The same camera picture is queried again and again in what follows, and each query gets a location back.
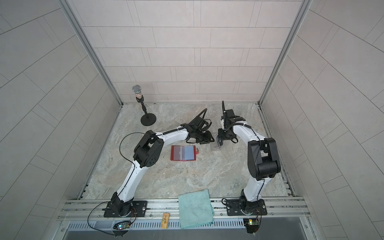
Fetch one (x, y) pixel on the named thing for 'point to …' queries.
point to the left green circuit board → (122, 225)
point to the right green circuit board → (252, 224)
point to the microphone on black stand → (148, 119)
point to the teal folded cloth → (195, 209)
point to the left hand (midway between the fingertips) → (216, 138)
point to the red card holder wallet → (183, 153)
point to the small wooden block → (165, 220)
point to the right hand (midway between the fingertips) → (222, 136)
